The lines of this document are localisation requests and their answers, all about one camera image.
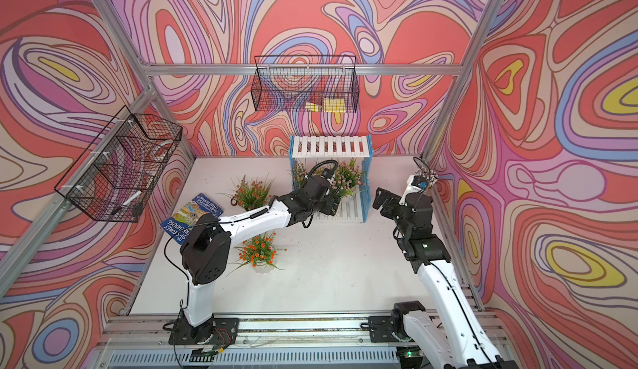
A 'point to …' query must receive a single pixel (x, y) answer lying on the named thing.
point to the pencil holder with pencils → (429, 175)
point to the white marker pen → (127, 201)
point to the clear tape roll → (159, 152)
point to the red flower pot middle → (251, 194)
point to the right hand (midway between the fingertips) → (389, 200)
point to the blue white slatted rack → (354, 209)
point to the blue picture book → (179, 224)
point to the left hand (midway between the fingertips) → (334, 197)
